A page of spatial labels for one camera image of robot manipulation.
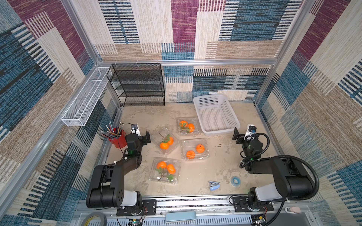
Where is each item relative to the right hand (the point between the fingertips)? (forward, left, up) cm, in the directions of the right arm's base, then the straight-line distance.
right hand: (244, 130), depth 90 cm
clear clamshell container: (+1, +55, -7) cm, 55 cm away
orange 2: (-12, +34, -8) cm, 37 cm away
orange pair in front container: (-21, +50, -6) cm, 55 cm away
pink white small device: (-41, -15, -8) cm, 45 cm away
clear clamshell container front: (-24, +55, -11) cm, 61 cm away
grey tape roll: (-42, +82, -9) cm, 92 cm away
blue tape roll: (-27, +9, -12) cm, 31 cm away
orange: (-9, +28, -7) cm, 30 cm away
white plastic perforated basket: (+22, +13, -10) cm, 27 cm away
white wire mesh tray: (-4, +90, +23) cm, 93 cm away
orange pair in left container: (-3, +48, -7) cm, 49 cm away
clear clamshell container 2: (-8, +31, -9) cm, 34 cm away
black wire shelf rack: (+38, +71, +8) cm, 81 cm away
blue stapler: (-29, +21, -11) cm, 38 cm away
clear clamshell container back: (+16, +31, -9) cm, 36 cm away
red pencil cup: (-1, +81, -2) cm, 81 cm away
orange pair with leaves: (+9, +37, -7) cm, 39 cm away
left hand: (0, +66, -1) cm, 66 cm away
